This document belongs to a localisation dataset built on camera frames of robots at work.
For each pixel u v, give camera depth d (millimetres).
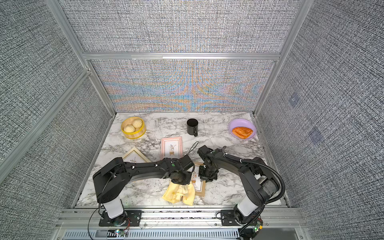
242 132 1033
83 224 725
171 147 994
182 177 732
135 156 949
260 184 455
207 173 747
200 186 835
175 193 756
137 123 1060
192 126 1023
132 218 735
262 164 454
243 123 1126
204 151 742
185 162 688
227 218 732
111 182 461
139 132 1031
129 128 1031
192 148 974
